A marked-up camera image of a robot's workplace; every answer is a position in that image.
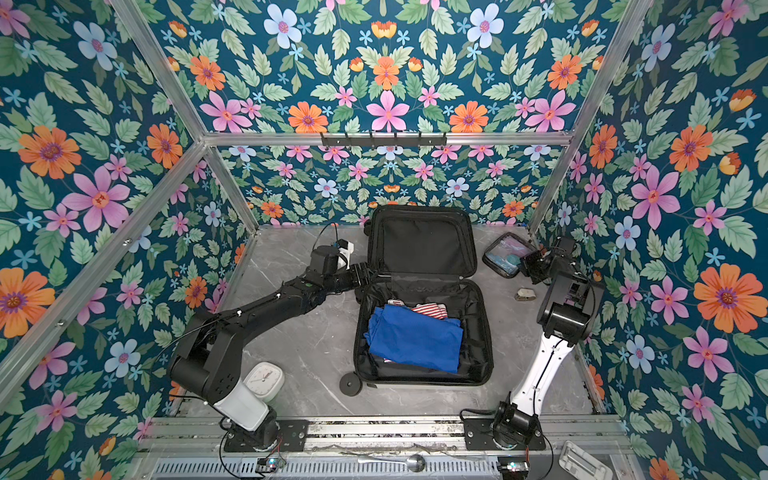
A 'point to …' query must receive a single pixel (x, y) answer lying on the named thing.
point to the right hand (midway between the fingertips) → (522, 259)
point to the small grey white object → (525, 294)
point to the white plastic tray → (580, 465)
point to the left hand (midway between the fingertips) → (377, 266)
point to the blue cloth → (400, 334)
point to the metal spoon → (414, 463)
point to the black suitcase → (423, 253)
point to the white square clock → (265, 380)
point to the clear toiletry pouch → (505, 254)
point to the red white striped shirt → (436, 310)
